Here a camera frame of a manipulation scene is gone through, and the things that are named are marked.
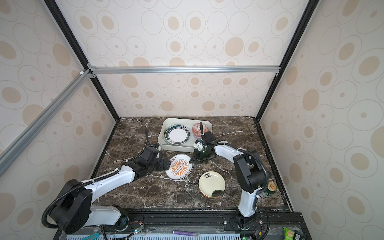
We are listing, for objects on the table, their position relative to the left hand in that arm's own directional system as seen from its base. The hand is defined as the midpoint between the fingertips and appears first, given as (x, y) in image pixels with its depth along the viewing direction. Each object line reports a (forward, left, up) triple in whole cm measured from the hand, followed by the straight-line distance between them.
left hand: (168, 160), depth 87 cm
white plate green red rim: (+24, -2, -7) cm, 25 cm away
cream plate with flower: (-12, -25, -7) cm, 29 cm away
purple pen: (-35, -12, -6) cm, 38 cm away
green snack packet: (-35, -60, -6) cm, 70 cm away
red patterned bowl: (+26, -16, -4) cm, 31 cm away
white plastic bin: (+14, -10, -7) cm, 18 cm away
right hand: (0, -13, -2) cm, 13 cm away
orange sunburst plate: (-3, -7, -3) cm, 9 cm away
